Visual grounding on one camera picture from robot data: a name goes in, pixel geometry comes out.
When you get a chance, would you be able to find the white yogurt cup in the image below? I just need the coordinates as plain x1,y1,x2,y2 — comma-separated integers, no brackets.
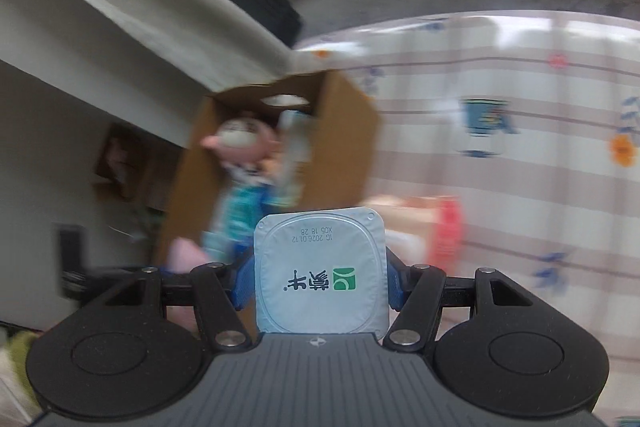
253,206,391,336

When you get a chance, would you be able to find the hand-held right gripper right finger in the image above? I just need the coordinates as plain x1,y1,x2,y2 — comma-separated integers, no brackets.
382,247,533,350

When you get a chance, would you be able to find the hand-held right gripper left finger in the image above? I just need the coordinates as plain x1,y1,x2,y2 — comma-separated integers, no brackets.
112,252,257,350

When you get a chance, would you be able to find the white draped cloth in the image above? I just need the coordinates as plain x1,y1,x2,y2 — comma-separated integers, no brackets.
0,0,296,92

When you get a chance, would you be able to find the brown cardboard box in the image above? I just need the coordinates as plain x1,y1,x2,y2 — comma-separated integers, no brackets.
159,72,382,268

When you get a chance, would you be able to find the pink round plush toy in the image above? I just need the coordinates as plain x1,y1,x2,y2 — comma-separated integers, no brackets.
200,117,282,174

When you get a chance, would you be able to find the pink wet wipes pack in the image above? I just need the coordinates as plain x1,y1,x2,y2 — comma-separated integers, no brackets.
367,196,467,264

